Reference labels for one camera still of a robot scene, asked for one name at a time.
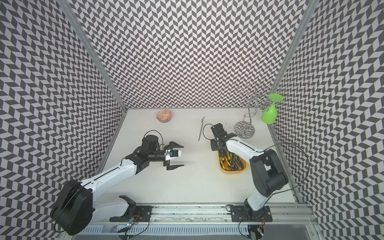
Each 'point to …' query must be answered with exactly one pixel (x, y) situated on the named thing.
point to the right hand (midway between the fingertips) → (218, 146)
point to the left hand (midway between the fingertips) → (181, 154)
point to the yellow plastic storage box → (230, 163)
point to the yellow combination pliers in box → (227, 158)
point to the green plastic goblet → (269, 115)
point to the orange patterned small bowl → (164, 116)
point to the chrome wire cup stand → (245, 129)
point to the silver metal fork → (200, 132)
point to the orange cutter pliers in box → (238, 161)
